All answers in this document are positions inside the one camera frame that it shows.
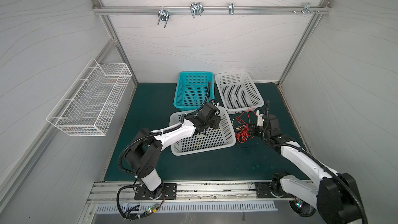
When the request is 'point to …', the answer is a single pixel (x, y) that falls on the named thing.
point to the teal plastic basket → (193, 89)
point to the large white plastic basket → (222, 137)
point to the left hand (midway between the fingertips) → (219, 116)
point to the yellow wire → (211, 132)
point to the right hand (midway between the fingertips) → (251, 121)
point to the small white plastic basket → (238, 92)
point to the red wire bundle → (243, 120)
